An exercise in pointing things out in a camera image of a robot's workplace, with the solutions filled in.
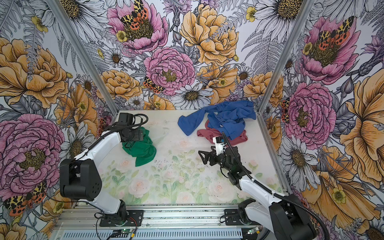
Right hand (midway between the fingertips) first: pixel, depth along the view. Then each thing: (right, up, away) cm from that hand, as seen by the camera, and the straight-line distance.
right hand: (205, 154), depth 83 cm
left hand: (-43, +7, +7) cm, 44 cm away
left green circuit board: (-38, -34, -12) cm, 52 cm away
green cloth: (-37, 0, +10) cm, 39 cm away
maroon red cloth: (+5, +10, +19) cm, 22 cm away
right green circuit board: (+22, -34, -11) cm, 42 cm away
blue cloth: (+18, +21, +29) cm, 40 cm away
